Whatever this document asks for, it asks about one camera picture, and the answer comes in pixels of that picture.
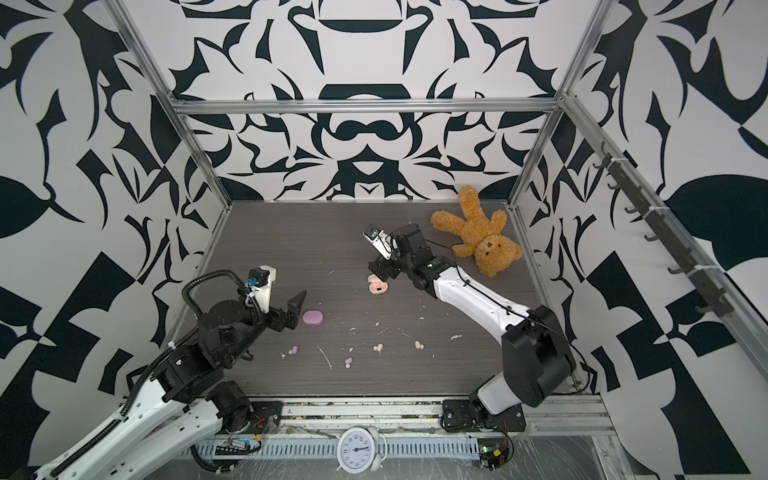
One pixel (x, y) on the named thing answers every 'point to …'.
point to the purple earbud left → (294, 350)
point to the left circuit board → (238, 447)
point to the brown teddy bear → (494, 253)
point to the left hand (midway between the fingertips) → (286, 282)
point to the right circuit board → (493, 452)
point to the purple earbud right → (348, 362)
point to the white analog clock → (361, 449)
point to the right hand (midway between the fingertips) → (383, 244)
